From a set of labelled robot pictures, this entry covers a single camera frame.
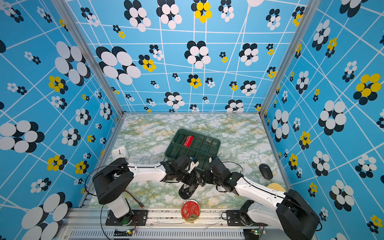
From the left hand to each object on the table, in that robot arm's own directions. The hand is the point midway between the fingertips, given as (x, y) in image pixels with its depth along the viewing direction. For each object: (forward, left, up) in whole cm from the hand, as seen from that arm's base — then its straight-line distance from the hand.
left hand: (198, 181), depth 84 cm
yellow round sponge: (-2, -43, +1) cm, 43 cm away
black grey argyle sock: (-5, +6, -1) cm, 8 cm away
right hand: (+2, -3, +2) cm, 4 cm away
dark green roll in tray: (+27, +13, +4) cm, 30 cm away
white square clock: (+18, +50, +2) cm, 53 cm away
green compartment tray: (+26, -2, -5) cm, 27 cm away
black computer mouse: (+6, -40, +2) cm, 40 cm away
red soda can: (+25, +6, +5) cm, 26 cm away
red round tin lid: (-15, +4, +2) cm, 15 cm away
